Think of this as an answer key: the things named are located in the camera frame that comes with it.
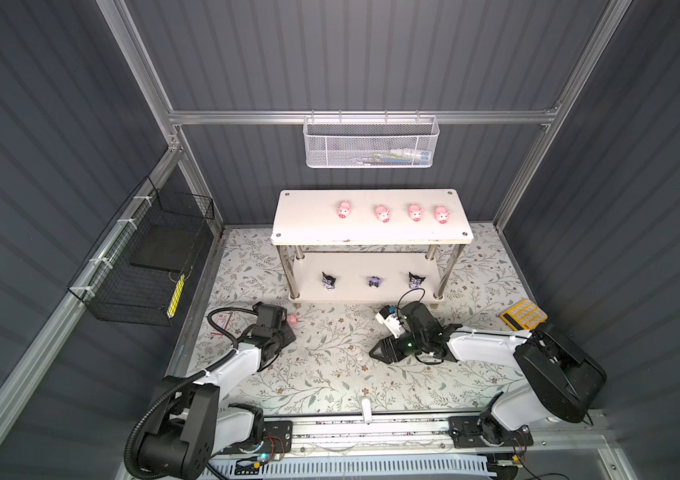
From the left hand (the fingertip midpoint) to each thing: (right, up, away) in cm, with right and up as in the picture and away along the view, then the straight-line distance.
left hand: (286, 332), depth 91 cm
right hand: (+28, -5, -5) cm, 29 cm away
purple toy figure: (+40, +16, 0) cm, 43 cm away
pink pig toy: (+1, +3, +2) cm, 4 cm away
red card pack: (-21, +3, +3) cm, 21 cm away
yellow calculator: (+75, +4, +3) cm, 75 cm away
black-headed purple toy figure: (+27, +15, +2) cm, 31 cm away
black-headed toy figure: (+13, +16, 0) cm, 20 cm away
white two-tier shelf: (+28, +28, +23) cm, 46 cm away
